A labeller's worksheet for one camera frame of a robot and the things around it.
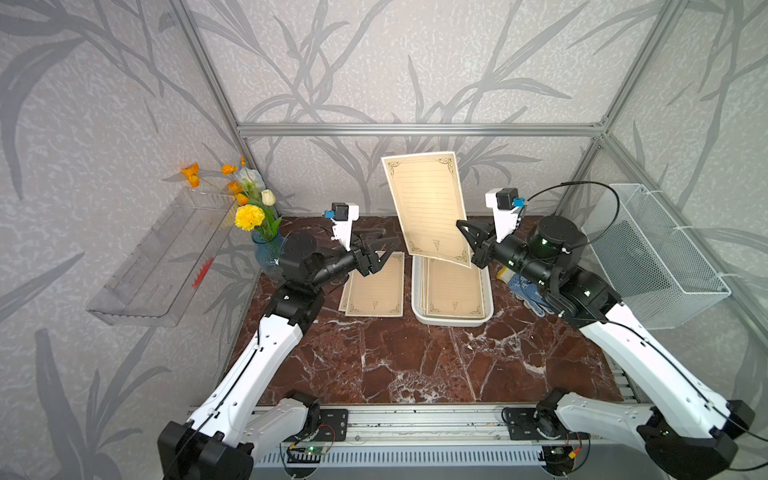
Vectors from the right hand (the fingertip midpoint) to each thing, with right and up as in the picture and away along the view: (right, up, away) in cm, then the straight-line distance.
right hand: (459, 220), depth 60 cm
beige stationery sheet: (-20, -22, +36) cm, 46 cm away
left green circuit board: (-33, -54, +10) cm, 64 cm away
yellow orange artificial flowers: (-51, +4, +17) cm, 54 cm away
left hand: (-14, -4, +2) cm, 15 cm away
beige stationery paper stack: (+4, -21, +38) cm, 44 cm away
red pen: (-56, -11, +5) cm, 57 cm away
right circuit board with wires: (+26, -58, +12) cm, 64 cm away
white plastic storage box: (+2, -29, +30) cm, 42 cm away
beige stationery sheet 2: (-31, -23, +38) cm, 54 cm away
